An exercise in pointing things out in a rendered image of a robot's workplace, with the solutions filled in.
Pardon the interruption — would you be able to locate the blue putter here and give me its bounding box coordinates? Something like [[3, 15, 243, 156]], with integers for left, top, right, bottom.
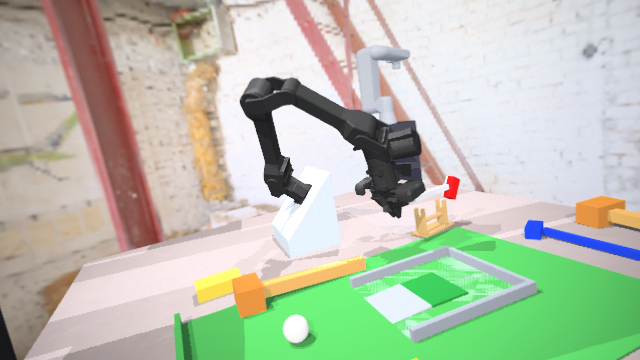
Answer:
[[525, 220, 640, 261]]

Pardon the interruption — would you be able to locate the white golf ball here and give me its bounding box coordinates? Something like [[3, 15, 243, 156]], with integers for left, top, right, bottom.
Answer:
[[284, 315, 309, 343]]

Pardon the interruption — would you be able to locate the green flat mat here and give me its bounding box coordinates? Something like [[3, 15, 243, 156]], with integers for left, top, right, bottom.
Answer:
[[182, 226, 640, 360]]

